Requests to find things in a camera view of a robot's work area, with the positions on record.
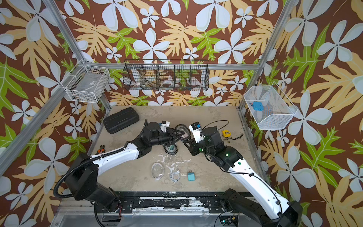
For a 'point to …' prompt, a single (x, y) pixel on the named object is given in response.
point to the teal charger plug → (191, 176)
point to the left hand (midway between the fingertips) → (185, 132)
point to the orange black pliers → (102, 150)
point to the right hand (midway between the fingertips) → (185, 141)
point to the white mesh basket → (278, 109)
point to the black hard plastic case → (121, 119)
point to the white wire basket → (87, 83)
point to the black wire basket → (161, 74)
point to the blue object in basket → (258, 106)
